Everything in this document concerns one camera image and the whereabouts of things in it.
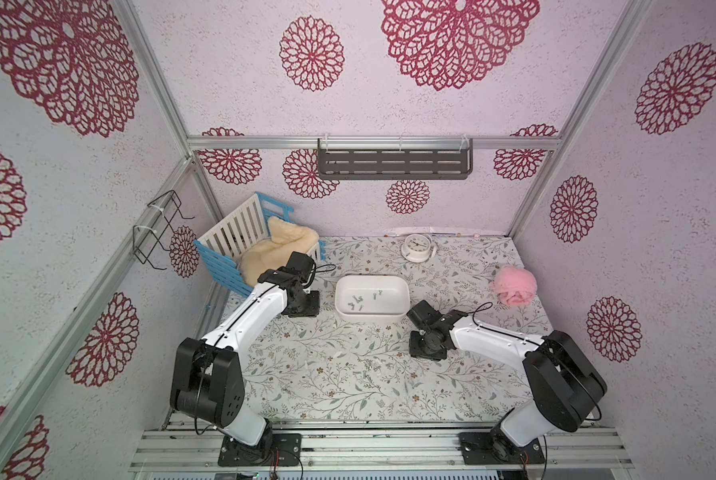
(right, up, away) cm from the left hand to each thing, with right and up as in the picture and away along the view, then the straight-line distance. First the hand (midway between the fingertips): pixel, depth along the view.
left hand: (309, 310), depth 87 cm
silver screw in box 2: (+15, -1, +13) cm, 20 cm away
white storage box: (+19, +2, +16) cm, 25 cm away
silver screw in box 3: (+20, +3, +16) cm, 26 cm away
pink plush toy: (+65, +6, +9) cm, 65 cm away
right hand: (+33, -13, +2) cm, 36 cm away
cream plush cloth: (-12, +23, +23) cm, 34 cm away
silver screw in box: (+22, +4, +17) cm, 28 cm away
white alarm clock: (+37, +20, +26) cm, 50 cm away
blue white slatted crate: (-32, +19, +13) cm, 39 cm away
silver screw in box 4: (+12, -1, +13) cm, 18 cm away
